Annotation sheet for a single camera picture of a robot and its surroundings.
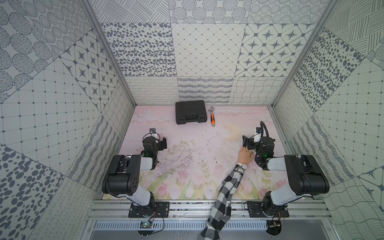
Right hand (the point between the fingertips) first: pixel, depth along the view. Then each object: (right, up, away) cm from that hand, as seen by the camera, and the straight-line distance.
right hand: (251, 137), depth 95 cm
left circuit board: (-60, -40, -24) cm, 76 cm away
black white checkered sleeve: (-23, -31, -26) cm, 47 cm away
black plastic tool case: (-40, +17, +16) cm, 47 cm away
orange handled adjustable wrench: (-23, +19, +23) cm, 38 cm away
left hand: (-59, 0, -1) cm, 59 cm away
